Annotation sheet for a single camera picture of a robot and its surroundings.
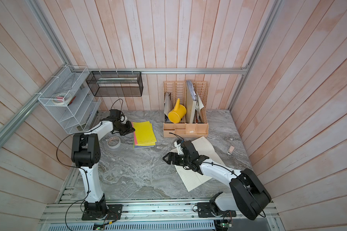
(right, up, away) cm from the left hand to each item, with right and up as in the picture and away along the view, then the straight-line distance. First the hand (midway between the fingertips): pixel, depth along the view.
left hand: (135, 130), depth 102 cm
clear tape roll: (-15, -9, -1) cm, 18 cm away
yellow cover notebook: (+7, -3, +2) cm, 8 cm away
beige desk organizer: (+28, +31, +9) cm, 43 cm away
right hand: (+24, -16, -17) cm, 34 cm away
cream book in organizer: (+38, +17, -15) cm, 44 cm away
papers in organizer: (+45, +17, -5) cm, 49 cm away
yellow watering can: (+30, +10, -6) cm, 32 cm away
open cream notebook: (+39, -29, -18) cm, 51 cm away
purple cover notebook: (+2, -12, -4) cm, 12 cm away
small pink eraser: (+66, -13, -7) cm, 68 cm away
